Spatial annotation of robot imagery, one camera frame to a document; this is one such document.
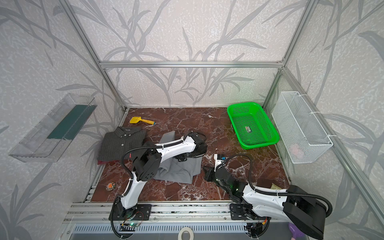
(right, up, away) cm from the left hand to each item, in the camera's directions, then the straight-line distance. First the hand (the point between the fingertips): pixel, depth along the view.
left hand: (172, 151), depth 86 cm
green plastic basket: (+54, +14, +23) cm, 60 cm away
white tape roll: (+10, -33, -16) cm, 38 cm away
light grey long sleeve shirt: (0, -11, +1) cm, 11 cm away
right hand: (+17, -6, -4) cm, 19 cm away
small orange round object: (-34, -19, -4) cm, 39 cm away
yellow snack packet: (+57, -19, -5) cm, 60 cm away
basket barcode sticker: (+51, +12, +21) cm, 56 cm away
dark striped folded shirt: (-40, +2, +8) cm, 41 cm away
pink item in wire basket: (+64, +4, -12) cm, 65 cm away
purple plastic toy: (+60, -34, -19) cm, 71 cm away
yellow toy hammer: (-32, +18, +26) cm, 45 cm away
